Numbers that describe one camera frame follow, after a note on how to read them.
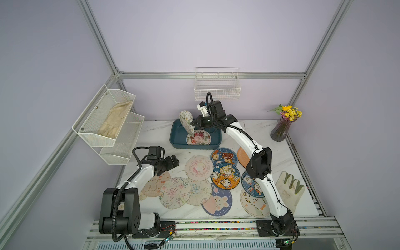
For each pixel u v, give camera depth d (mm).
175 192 846
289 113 908
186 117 910
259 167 605
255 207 804
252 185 871
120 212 420
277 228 652
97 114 797
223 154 1012
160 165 691
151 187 872
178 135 1086
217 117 735
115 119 802
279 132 1023
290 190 860
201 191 857
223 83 1050
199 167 956
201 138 1094
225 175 925
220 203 819
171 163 814
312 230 745
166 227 739
